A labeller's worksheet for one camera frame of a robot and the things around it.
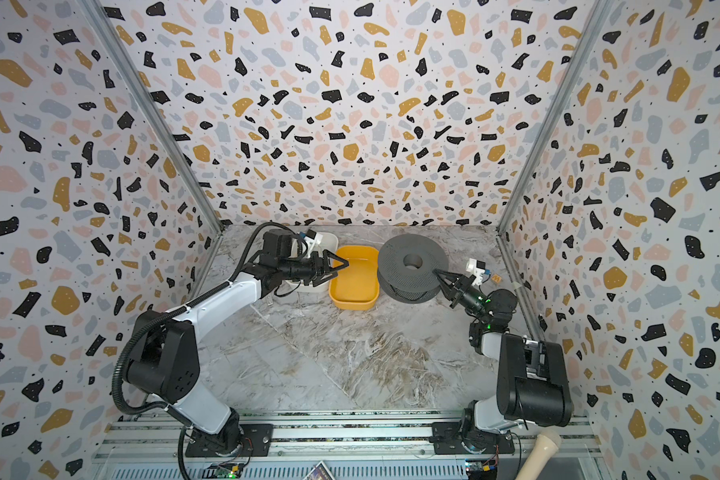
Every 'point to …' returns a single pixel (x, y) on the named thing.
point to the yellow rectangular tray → (356, 286)
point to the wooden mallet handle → (540, 455)
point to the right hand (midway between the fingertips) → (430, 271)
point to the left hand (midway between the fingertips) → (343, 264)
